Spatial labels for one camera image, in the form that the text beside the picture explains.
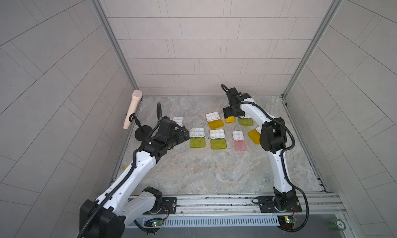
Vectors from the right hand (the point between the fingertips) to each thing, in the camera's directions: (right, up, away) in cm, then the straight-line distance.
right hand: (230, 113), depth 101 cm
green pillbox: (-22, -16, -8) cm, 28 cm away
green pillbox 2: (-9, -16, -8) cm, 20 cm away
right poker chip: (+37, -43, -39) cm, 69 cm away
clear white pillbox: (-35, -5, +1) cm, 35 cm away
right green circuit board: (+20, -47, -34) cm, 61 cm away
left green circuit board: (-39, -45, -36) cm, 69 cm away
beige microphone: (-52, +9, -25) cm, 58 cm away
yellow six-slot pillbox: (-11, -5, +1) cm, 12 cm away
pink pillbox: (+3, -14, -8) cm, 16 cm away
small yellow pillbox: (0, -4, 0) cm, 4 cm away
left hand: (-27, -9, -22) cm, 36 cm away
